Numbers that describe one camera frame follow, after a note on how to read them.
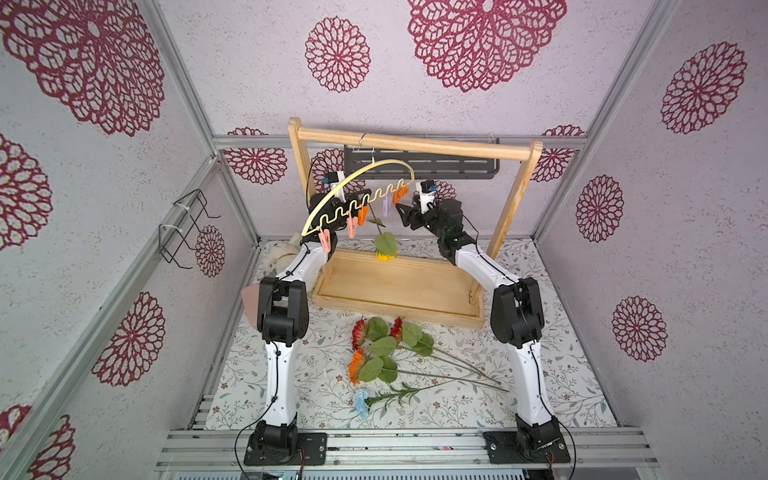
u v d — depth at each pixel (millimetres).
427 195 816
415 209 855
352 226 773
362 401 775
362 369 810
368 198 778
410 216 856
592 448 761
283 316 594
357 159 900
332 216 724
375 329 921
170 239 726
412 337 894
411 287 1064
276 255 1064
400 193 898
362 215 796
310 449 736
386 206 855
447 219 774
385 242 1023
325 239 718
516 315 605
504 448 730
